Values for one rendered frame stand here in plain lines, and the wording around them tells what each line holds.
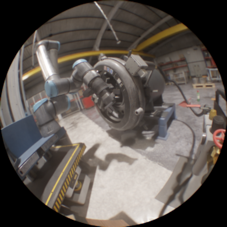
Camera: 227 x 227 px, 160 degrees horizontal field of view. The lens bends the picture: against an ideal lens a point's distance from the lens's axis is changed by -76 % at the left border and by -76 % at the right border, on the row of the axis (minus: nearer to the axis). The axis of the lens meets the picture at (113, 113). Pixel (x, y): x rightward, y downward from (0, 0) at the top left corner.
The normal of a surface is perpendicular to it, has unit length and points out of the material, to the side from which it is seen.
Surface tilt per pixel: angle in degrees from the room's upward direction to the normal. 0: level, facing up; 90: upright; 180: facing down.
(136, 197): 0
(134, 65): 90
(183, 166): 0
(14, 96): 90
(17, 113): 90
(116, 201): 0
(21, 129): 90
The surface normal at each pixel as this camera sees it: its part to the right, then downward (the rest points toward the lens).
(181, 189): -0.31, -0.92
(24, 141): 0.95, -0.29
